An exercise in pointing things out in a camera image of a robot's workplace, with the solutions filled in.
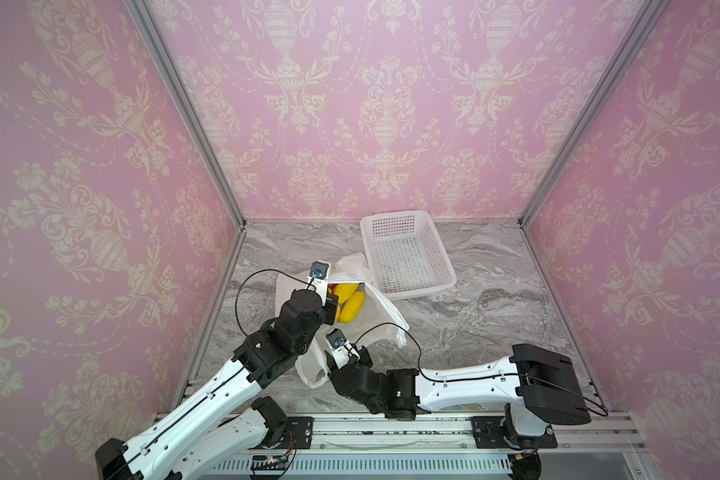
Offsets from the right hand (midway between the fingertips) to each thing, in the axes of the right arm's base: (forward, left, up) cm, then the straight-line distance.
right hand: (331, 350), depth 73 cm
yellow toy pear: (+22, -2, -7) cm, 23 cm away
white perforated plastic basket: (+40, -24, -13) cm, 48 cm away
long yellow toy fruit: (+17, -4, -10) cm, 20 cm away
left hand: (+12, 0, +11) cm, 16 cm away
